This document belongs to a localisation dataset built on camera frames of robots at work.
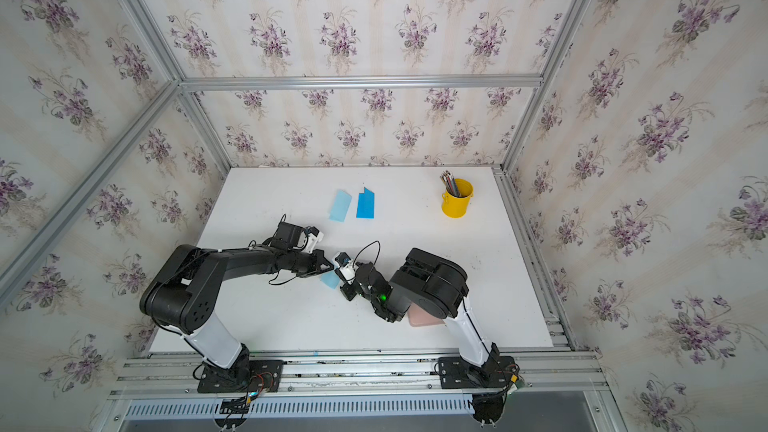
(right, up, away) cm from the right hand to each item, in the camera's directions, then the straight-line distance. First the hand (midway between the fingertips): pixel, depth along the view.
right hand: (340, 271), depth 92 cm
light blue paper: (-3, +20, +16) cm, 26 cm away
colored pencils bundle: (+36, +27, +6) cm, 46 cm away
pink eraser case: (+23, -9, -14) cm, 28 cm away
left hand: (-2, +1, 0) cm, 2 cm away
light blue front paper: (-2, -2, -2) cm, 4 cm away
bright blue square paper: (+7, +21, +15) cm, 27 cm away
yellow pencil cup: (+40, +20, +12) cm, 47 cm away
